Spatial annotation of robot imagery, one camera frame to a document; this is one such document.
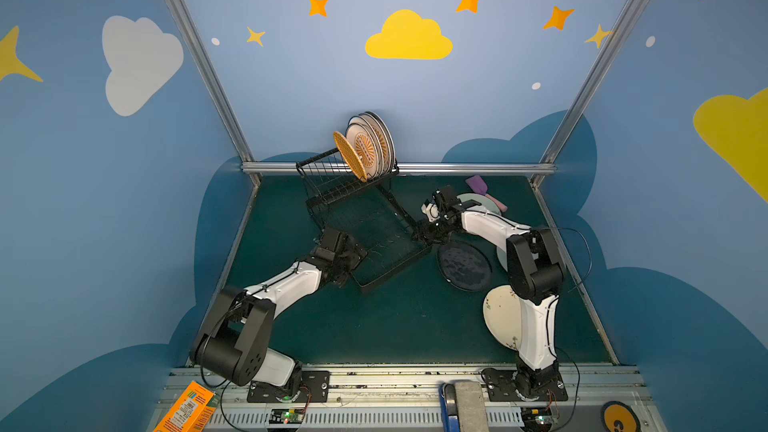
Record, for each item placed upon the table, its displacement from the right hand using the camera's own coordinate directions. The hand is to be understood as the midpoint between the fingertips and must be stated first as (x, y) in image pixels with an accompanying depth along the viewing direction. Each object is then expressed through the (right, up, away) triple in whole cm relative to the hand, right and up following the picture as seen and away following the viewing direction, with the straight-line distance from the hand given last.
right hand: (419, 236), depth 98 cm
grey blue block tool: (+7, -37, -29) cm, 48 cm away
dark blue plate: (+14, -10, -3) cm, 18 cm away
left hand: (-17, -6, -8) cm, 20 cm away
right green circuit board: (+26, -42, -27) cm, 56 cm away
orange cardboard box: (-56, -37, -31) cm, 74 cm away
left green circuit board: (-35, -41, -27) cm, 60 cm away
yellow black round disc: (+46, -42, -27) cm, 67 cm away
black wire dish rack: (-19, +8, +13) cm, 24 cm away
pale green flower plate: (+27, +11, +14) cm, 33 cm away
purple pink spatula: (+26, +19, +21) cm, 39 cm away
